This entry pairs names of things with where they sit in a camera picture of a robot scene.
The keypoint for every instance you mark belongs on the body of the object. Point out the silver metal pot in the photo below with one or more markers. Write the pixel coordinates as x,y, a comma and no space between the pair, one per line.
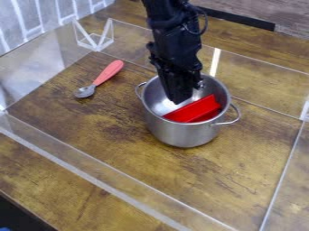
185,135

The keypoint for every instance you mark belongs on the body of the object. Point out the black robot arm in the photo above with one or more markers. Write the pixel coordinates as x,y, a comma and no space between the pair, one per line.
167,9

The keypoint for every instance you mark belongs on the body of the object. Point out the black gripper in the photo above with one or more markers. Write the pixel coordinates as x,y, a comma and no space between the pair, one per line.
173,55

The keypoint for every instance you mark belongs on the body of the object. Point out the clear acrylic triangle bracket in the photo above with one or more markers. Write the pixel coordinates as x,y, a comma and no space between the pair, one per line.
94,41

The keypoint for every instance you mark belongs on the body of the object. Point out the red plastic block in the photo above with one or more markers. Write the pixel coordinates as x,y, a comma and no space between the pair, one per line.
199,111

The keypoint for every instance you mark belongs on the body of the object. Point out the spoon with red handle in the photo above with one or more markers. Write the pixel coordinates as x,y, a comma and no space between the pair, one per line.
110,71

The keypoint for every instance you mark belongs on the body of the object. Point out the black wall strip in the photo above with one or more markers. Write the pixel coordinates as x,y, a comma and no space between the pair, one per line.
242,19

